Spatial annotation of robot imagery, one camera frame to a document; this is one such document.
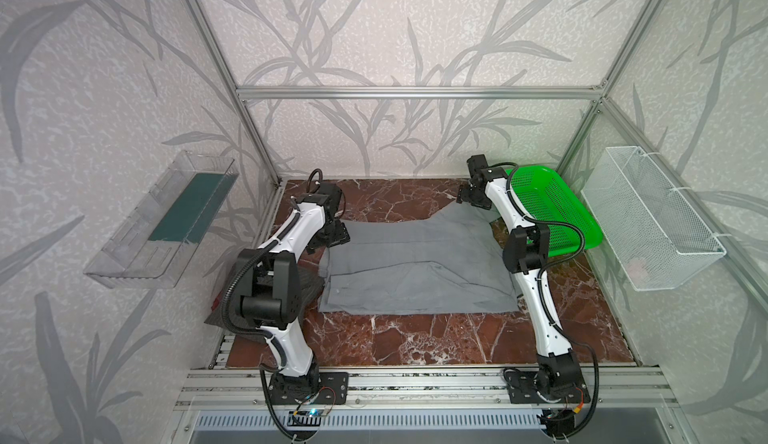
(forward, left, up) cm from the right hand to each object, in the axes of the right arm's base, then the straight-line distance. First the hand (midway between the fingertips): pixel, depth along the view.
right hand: (469, 192), depth 111 cm
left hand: (-23, +46, +7) cm, 52 cm away
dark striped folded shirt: (-38, +52, +2) cm, 64 cm away
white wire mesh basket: (-39, -29, +30) cm, 58 cm away
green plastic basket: (+2, -29, -4) cm, 29 cm away
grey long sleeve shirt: (-28, +8, -3) cm, 29 cm away
